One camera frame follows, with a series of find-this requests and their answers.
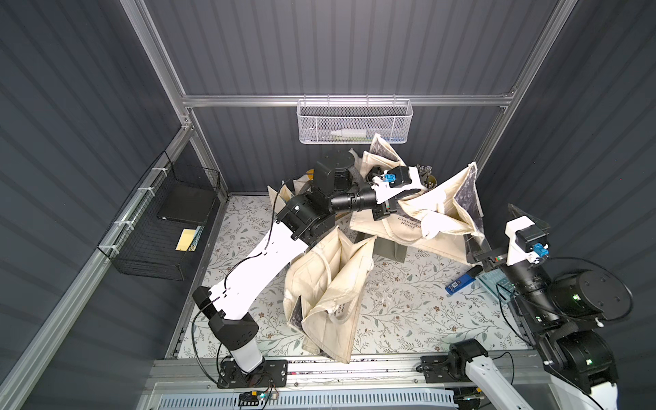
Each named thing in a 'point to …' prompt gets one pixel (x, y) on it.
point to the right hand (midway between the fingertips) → (498, 216)
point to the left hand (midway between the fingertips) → (419, 186)
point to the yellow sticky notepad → (186, 237)
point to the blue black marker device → (464, 280)
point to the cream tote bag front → (323, 293)
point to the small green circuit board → (248, 399)
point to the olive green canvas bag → (390, 249)
